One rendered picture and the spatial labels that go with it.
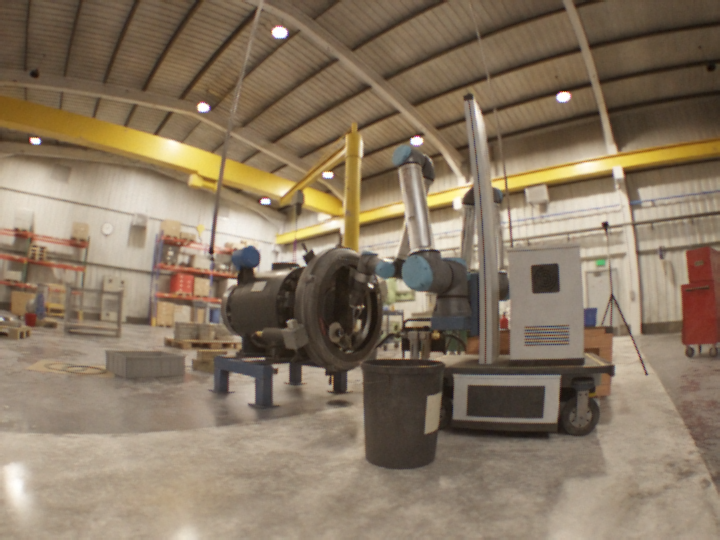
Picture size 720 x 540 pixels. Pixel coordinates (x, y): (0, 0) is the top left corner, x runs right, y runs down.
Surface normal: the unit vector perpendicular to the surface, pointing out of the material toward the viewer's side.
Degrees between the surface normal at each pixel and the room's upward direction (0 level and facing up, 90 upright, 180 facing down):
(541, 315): 90
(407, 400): 93
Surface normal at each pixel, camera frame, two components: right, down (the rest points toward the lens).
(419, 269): -0.79, -0.03
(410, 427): 0.02, -0.11
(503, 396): -0.48, -0.15
